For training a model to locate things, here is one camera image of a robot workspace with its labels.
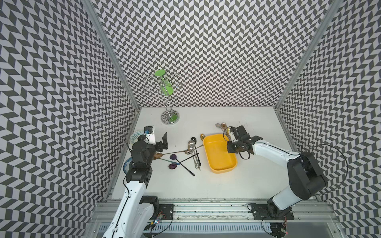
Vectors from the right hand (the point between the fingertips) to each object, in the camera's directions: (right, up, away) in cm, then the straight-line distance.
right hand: (228, 149), depth 90 cm
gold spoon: (-16, +7, +12) cm, 21 cm away
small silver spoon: (-3, +14, +18) cm, 23 cm away
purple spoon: (-34, -5, +1) cm, 34 cm away
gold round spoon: (0, +14, +16) cm, 21 cm away
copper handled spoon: (-43, -4, 0) cm, 43 cm away
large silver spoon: (-23, +3, +4) cm, 23 cm away
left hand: (-40, +11, -13) cm, 44 cm away
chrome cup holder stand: (-42, +21, +22) cm, 52 cm away
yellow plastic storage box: (-7, 0, +3) cm, 8 cm away
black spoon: (-21, +5, +9) cm, 24 cm away
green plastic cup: (-38, +40, +2) cm, 55 cm away
